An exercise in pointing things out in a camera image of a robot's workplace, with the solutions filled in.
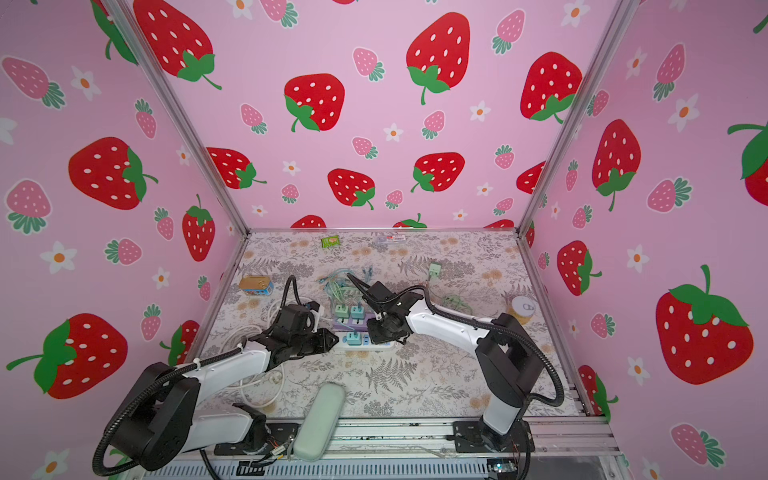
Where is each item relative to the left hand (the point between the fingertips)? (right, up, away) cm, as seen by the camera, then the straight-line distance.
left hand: (338, 339), depth 88 cm
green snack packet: (-9, +31, +29) cm, 43 cm away
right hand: (+11, +2, -3) cm, 11 cm away
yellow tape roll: (+58, +8, +5) cm, 58 cm away
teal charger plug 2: (+5, +1, -4) cm, 7 cm away
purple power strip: (+3, +3, +4) cm, 6 cm away
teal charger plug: (+6, +8, +2) cm, 10 cm away
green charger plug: (+1, +8, +2) cm, 8 cm away
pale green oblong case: (-2, -16, -13) cm, 21 cm away
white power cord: (-9, 0, -22) cm, 23 cm away
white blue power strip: (+1, -2, 0) cm, 2 cm away
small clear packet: (+16, +32, +30) cm, 46 cm away
